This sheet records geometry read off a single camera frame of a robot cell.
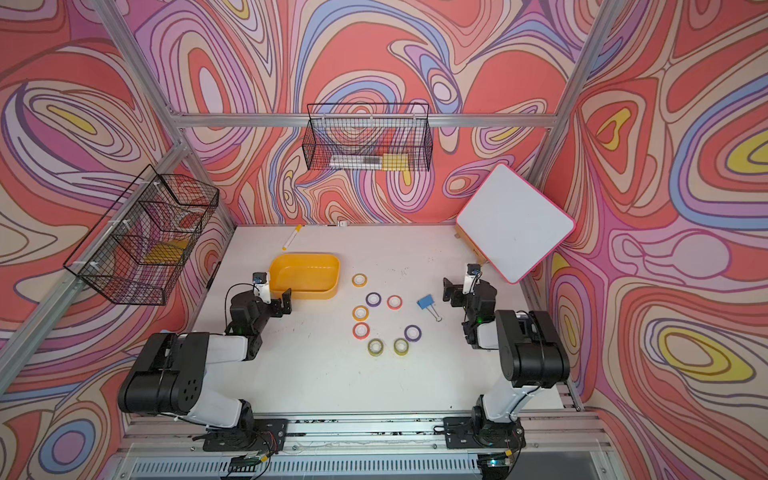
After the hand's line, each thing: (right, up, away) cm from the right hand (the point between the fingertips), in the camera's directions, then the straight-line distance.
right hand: (460, 284), depth 96 cm
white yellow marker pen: (-62, +15, +19) cm, 66 cm away
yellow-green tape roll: (-28, -18, -8) cm, 34 cm away
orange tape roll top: (-34, +1, +8) cm, 35 cm away
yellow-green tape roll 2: (-20, -18, -8) cm, 28 cm away
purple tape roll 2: (-16, -15, -5) cm, 22 cm away
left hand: (-59, -1, -3) cm, 59 cm away
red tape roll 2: (-32, -14, -4) cm, 35 cm away
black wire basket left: (-87, +10, -23) cm, 90 cm away
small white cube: (-42, +22, +23) cm, 53 cm away
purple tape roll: (-29, -5, +3) cm, 29 cm away
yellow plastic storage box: (-53, +2, +12) cm, 55 cm away
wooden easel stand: (+10, +8, +9) cm, 16 cm away
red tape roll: (-22, -6, +2) cm, 23 cm away
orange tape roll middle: (-33, -9, 0) cm, 34 cm away
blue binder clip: (-11, -6, +1) cm, 13 cm away
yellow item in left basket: (-78, +10, -24) cm, 82 cm away
